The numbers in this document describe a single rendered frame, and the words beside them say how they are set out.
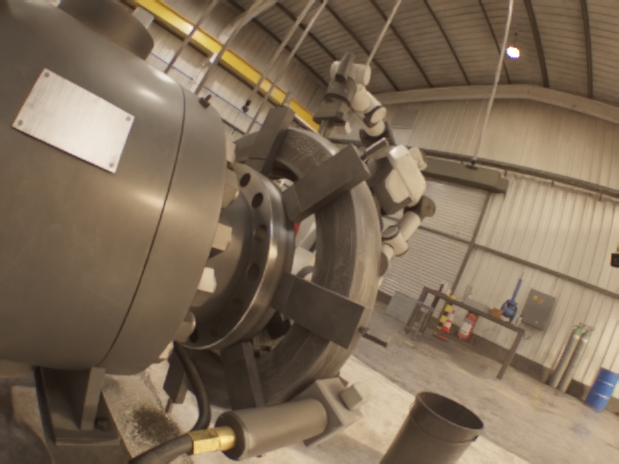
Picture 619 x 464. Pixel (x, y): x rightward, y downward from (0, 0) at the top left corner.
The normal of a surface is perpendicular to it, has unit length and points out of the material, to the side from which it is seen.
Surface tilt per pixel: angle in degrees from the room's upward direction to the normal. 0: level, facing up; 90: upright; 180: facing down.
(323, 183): 90
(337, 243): 90
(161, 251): 82
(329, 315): 90
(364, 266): 74
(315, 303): 90
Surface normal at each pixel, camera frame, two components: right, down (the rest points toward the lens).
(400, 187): 0.47, -0.03
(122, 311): 0.64, 0.43
